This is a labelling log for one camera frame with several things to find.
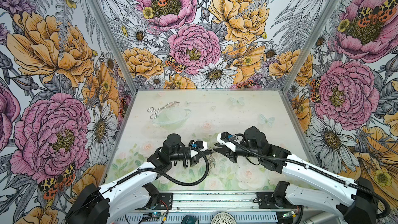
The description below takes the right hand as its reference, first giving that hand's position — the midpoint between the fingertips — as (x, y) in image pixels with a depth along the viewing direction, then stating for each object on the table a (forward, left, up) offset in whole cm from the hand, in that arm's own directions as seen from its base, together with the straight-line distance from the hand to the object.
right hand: (217, 151), depth 70 cm
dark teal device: (-23, +12, -10) cm, 29 cm away
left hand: (+1, +3, -4) cm, 6 cm away
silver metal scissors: (+39, +41, -18) cm, 60 cm away
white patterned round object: (-23, -2, -17) cm, 29 cm away
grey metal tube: (-24, -44, -16) cm, 53 cm away
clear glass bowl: (+32, +26, -19) cm, 46 cm away
